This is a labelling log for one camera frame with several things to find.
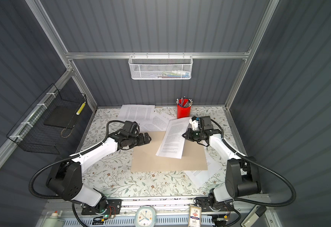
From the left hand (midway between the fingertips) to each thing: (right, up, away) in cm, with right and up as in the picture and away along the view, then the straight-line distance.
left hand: (146, 140), depth 88 cm
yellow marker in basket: (-37, +20, -6) cm, 43 cm away
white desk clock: (+3, -35, -20) cm, 40 cm away
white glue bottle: (-39, -34, -24) cm, 57 cm away
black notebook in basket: (-46, +15, -9) cm, 49 cm away
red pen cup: (+26, +22, +19) cm, 39 cm away
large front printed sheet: (+34, -22, -5) cm, 40 cm away
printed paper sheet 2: (+17, -3, +2) cm, 17 cm away
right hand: (+24, +3, -1) cm, 25 cm away
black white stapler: (+56, -33, -20) cm, 68 cm away
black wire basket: (-50, +6, -23) cm, 55 cm away
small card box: (+27, -35, -19) cm, 48 cm away
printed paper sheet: (-10, +18, +28) cm, 35 cm away
